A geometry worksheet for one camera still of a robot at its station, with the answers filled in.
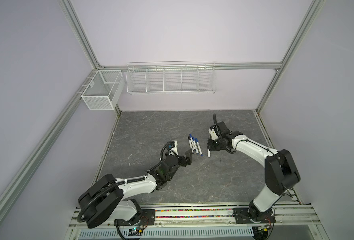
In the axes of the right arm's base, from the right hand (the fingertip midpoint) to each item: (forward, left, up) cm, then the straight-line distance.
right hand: (209, 147), depth 91 cm
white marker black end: (-3, 0, -3) cm, 4 cm away
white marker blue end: (+4, +6, -7) cm, 10 cm away
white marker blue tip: (+5, +8, -6) cm, 12 cm away
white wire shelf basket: (+48, +12, +18) cm, 52 cm away
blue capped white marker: (+9, +10, -7) cm, 15 cm away
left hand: (-7, +14, +6) cm, 17 cm away
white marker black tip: (+6, +11, -6) cm, 14 cm away
